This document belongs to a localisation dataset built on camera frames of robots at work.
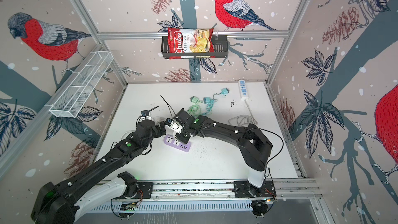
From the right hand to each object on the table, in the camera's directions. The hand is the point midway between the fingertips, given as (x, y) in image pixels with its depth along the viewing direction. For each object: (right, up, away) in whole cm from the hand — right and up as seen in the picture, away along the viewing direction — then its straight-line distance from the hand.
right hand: (177, 138), depth 83 cm
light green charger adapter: (+8, +20, +26) cm, 34 cm away
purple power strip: (-6, -3, +5) cm, 8 cm away
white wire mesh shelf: (-48, +24, -9) cm, 54 cm away
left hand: (-11, +8, -2) cm, 13 cm away
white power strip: (+45, +27, +30) cm, 60 cm away
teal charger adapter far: (+31, +27, +32) cm, 52 cm away
